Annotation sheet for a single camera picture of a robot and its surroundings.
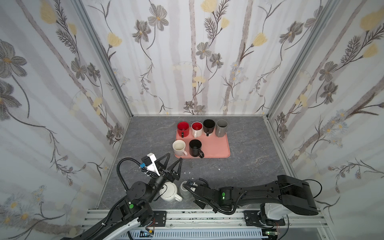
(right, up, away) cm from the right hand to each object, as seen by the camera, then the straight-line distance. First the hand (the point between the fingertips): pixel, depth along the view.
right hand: (189, 190), depth 77 cm
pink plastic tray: (+15, +21, +24) cm, 35 cm away
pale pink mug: (-7, +21, +19) cm, 29 cm away
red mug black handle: (-6, +32, +30) cm, 45 cm away
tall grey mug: (+21, +32, +23) cm, 45 cm away
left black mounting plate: (-14, -13, -3) cm, 20 cm away
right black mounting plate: (+32, -13, -3) cm, 35 cm away
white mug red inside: (+5, +33, +30) cm, 45 cm away
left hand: (-6, +21, -14) cm, 26 cm away
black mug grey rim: (+3, +19, +18) cm, 26 cm away
